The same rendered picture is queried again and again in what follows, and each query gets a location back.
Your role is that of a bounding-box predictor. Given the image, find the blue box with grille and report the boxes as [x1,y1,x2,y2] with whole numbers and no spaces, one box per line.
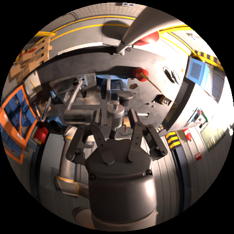
[185,56,210,90]

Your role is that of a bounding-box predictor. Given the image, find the red fire extinguisher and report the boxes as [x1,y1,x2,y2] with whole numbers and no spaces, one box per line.
[182,128,193,142]

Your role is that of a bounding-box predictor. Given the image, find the blue clamp block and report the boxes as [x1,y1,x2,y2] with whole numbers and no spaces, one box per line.
[49,89,61,103]

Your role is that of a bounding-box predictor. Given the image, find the grey crank with cylinder handle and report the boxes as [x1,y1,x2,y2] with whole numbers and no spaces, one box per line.
[62,77,95,127]

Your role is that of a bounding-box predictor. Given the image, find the red knob with yellow lever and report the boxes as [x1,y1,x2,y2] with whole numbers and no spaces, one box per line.
[132,67,164,93]

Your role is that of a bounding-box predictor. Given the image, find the dark grey round knob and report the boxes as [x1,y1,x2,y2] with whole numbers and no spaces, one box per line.
[116,90,134,107]

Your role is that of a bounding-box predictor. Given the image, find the yellow black striped bumper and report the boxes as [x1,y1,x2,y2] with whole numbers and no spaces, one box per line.
[165,131,182,151]

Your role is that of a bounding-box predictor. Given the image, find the grey cylinder index pin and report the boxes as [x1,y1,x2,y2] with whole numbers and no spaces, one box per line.
[106,100,126,130]

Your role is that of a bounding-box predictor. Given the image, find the wooden pallet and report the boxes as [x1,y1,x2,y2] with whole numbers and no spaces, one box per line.
[8,35,53,85]

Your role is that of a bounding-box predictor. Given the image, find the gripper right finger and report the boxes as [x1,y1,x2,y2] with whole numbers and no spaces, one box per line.
[125,108,168,165]

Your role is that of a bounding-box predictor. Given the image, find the grey rollover fixture plate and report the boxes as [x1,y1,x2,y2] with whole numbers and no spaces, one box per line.
[48,73,142,112]

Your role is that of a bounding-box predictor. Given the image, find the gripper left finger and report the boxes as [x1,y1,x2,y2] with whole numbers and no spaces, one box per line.
[65,107,116,165]

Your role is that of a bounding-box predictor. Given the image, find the orange shelf with blue bins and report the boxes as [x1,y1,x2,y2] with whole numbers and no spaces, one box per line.
[0,84,38,165]

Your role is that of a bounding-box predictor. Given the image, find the black safety glasses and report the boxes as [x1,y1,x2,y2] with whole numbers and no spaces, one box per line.
[162,66,182,85]

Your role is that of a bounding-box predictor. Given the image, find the red dome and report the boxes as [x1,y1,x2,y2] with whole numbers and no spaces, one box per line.
[134,31,160,47]

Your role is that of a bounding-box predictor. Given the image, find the small tan block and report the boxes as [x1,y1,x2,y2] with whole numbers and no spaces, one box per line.
[122,117,132,129]

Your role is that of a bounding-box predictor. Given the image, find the grey tapered post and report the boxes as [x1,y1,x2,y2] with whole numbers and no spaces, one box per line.
[113,6,185,56]

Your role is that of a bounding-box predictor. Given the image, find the green notice board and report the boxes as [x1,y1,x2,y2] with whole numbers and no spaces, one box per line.
[200,126,227,152]

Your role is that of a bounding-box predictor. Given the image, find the blue wall device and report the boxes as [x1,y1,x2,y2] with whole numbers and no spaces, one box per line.
[187,107,208,129]

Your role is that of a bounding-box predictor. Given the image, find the blue fixture frame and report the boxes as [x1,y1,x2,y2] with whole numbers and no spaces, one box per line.
[95,74,129,94]

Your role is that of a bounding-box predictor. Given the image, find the grey lever with ball end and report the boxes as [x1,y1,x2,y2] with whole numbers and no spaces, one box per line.
[37,96,53,123]

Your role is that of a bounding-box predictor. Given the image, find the small brown box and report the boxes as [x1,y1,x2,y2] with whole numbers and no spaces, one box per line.
[158,94,174,107]

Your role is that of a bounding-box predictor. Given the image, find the white cabinet with dark frame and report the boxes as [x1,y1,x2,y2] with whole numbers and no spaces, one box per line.
[162,77,229,133]

